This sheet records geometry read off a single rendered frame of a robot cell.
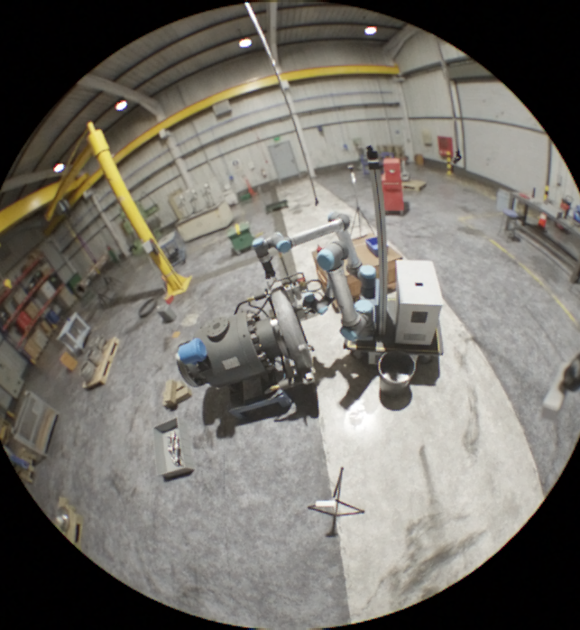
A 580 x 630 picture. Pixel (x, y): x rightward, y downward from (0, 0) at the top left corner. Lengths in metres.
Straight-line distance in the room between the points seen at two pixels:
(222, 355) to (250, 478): 1.17
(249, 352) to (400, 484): 1.63
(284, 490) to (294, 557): 0.64
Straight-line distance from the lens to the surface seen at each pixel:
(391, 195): 5.10
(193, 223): 7.88
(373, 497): 1.97
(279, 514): 2.08
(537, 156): 8.92
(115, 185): 4.87
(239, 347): 1.68
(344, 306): 1.48
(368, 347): 2.00
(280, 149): 11.93
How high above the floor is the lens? 1.96
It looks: 42 degrees down
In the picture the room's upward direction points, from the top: 22 degrees counter-clockwise
